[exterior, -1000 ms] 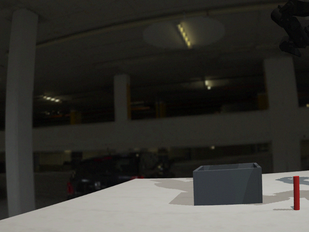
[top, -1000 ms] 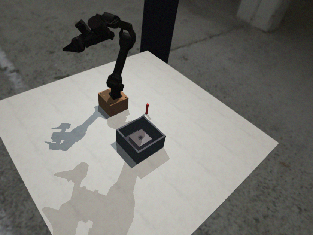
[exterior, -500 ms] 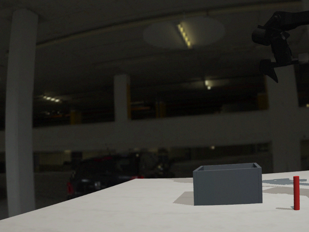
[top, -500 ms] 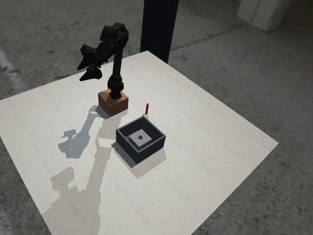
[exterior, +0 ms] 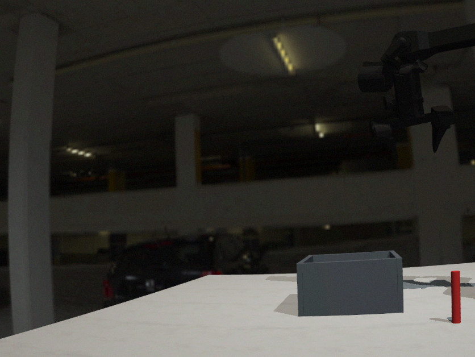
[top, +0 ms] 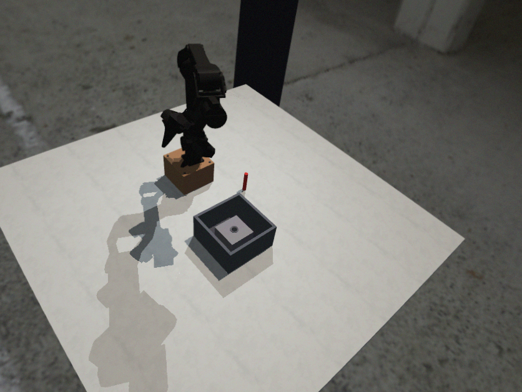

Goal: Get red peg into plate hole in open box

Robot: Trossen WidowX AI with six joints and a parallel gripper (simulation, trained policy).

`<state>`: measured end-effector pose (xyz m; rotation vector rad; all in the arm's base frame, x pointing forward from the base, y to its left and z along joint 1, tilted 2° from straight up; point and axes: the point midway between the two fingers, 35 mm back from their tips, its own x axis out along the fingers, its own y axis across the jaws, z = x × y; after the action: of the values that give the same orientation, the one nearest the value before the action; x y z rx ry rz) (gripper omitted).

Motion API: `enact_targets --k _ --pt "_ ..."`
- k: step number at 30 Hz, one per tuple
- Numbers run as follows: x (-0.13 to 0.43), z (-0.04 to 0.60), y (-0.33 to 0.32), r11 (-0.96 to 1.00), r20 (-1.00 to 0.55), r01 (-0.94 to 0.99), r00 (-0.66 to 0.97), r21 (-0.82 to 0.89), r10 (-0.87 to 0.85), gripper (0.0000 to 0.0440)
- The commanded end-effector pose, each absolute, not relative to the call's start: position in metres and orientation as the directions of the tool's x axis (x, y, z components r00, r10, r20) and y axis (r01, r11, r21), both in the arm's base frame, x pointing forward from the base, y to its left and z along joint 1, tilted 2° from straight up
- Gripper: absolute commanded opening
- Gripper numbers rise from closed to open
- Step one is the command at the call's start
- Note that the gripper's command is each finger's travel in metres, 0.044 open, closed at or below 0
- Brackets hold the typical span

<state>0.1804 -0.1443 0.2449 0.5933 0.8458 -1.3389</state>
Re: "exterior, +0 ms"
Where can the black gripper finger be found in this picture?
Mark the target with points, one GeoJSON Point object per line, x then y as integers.
{"type": "Point", "coordinates": [437, 134]}
{"type": "Point", "coordinates": [390, 142]}

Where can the red peg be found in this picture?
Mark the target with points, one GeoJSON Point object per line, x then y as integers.
{"type": "Point", "coordinates": [455, 286]}

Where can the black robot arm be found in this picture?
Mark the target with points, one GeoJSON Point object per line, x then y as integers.
{"type": "Point", "coordinates": [412, 47]}

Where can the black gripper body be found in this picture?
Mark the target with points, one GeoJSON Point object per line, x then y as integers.
{"type": "Point", "coordinates": [411, 112]}

